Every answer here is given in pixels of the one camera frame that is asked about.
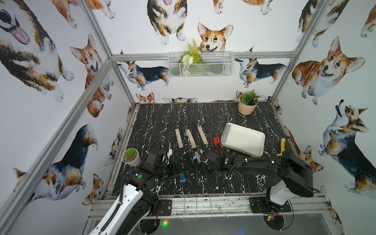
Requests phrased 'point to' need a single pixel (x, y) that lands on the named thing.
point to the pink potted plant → (247, 102)
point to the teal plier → (182, 177)
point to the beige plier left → (179, 140)
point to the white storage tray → (244, 139)
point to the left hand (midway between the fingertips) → (184, 166)
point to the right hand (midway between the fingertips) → (200, 167)
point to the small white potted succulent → (131, 157)
